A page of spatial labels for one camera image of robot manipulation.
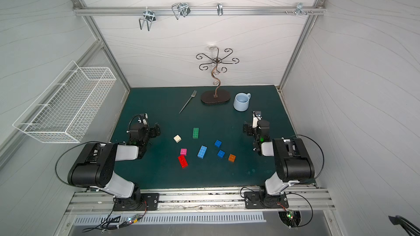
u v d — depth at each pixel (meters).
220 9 0.78
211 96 1.16
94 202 0.75
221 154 0.87
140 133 0.74
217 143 0.91
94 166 0.46
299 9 0.77
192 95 1.15
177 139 0.93
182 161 0.84
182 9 0.76
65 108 0.69
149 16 0.78
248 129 0.87
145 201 0.73
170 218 0.70
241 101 1.09
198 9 0.77
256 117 0.83
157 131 0.88
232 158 0.86
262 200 0.67
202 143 0.91
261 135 0.73
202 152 0.88
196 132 0.96
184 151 0.88
